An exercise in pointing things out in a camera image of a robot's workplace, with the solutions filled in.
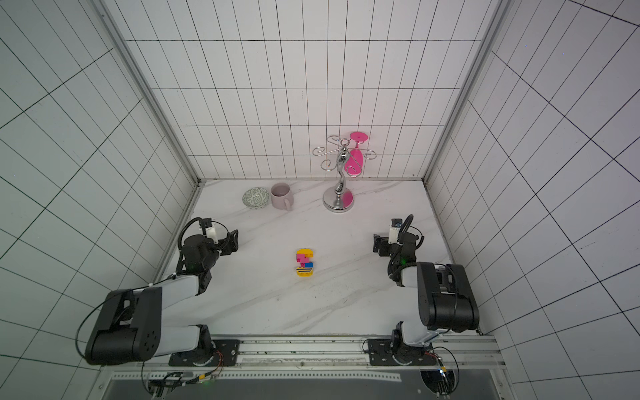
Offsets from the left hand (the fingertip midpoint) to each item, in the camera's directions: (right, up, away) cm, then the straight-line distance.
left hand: (227, 234), depth 92 cm
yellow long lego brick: (+30, -13, -4) cm, 33 cm away
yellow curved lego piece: (+30, -7, +1) cm, 31 cm away
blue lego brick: (+32, -11, -2) cm, 34 cm away
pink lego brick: (+28, -8, -1) cm, 30 cm away
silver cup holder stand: (+45, +13, +21) cm, 51 cm away
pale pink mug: (+18, +15, +12) cm, 27 cm away
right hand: (+63, +1, +3) cm, 63 cm away
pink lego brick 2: (+29, -11, -2) cm, 31 cm away
